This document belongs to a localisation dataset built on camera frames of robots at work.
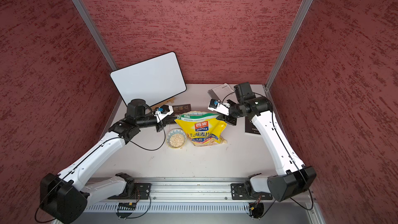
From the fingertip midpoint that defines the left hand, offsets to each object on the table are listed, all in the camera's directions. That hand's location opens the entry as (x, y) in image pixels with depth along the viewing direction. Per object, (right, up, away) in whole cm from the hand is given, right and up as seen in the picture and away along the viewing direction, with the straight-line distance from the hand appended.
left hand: (174, 118), depth 75 cm
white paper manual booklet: (+31, +14, +42) cm, 54 cm away
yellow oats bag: (+14, -5, +2) cm, 15 cm away
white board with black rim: (-18, +21, +21) cm, 35 cm away
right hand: (+23, +1, -2) cm, 23 cm away
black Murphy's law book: (+44, -8, +21) cm, 49 cm away
